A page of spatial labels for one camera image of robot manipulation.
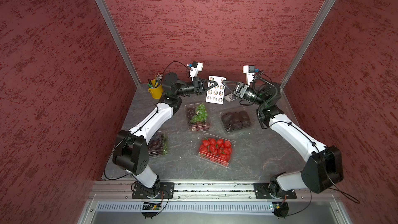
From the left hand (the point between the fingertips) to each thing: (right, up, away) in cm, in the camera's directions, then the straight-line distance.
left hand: (215, 87), depth 65 cm
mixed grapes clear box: (-9, -16, +30) cm, 35 cm away
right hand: (+3, 0, +1) cm, 3 cm away
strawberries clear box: (+2, -34, +19) cm, 39 cm away
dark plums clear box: (+15, -18, +31) cm, 39 cm away
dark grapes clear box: (-29, -30, +17) cm, 45 cm away
